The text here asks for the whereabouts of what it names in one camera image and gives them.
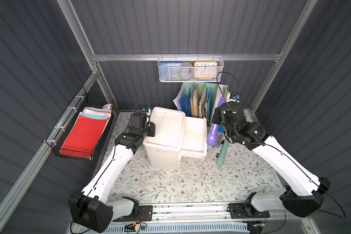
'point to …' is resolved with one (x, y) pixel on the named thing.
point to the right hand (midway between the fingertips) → (222, 109)
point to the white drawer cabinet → (164, 148)
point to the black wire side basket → (102, 107)
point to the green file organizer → (199, 99)
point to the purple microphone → (212, 137)
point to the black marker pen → (218, 153)
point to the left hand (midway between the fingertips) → (148, 123)
